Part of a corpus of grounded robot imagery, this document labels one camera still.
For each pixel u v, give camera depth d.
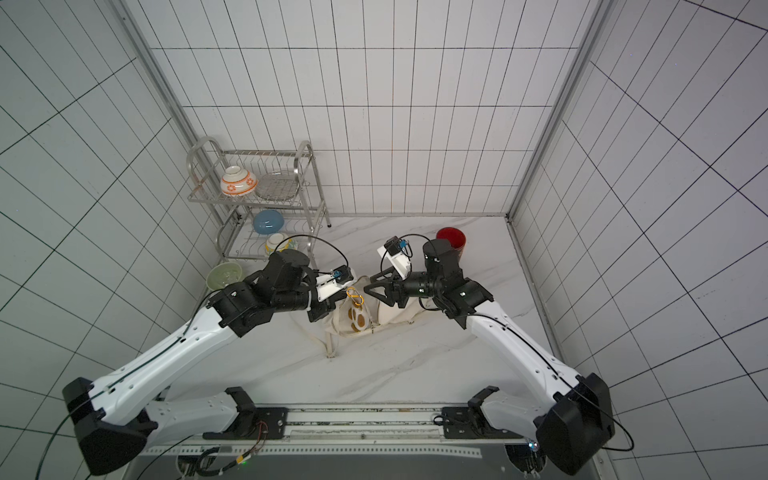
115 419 0.39
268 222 1.07
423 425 0.74
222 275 0.98
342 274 0.58
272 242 1.00
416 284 0.61
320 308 0.60
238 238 1.03
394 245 0.61
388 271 0.68
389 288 0.62
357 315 0.71
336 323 0.71
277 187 0.90
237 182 0.87
